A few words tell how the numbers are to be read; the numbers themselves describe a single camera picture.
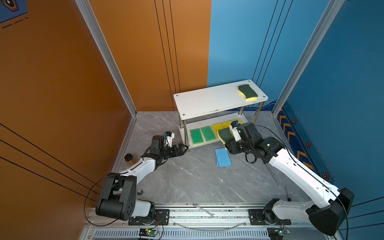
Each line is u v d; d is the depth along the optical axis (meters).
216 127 1.03
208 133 0.97
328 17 0.72
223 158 0.91
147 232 0.71
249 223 0.73
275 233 0.70
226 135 0.76
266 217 0.65
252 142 0.54
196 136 0.96
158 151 0.70
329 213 0.37
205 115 0.74
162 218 0.74
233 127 0.68
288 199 0.79
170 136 0.82
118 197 0.43
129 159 0.85
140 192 0.80
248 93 0.81
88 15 0.71
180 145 0.79
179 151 0.77
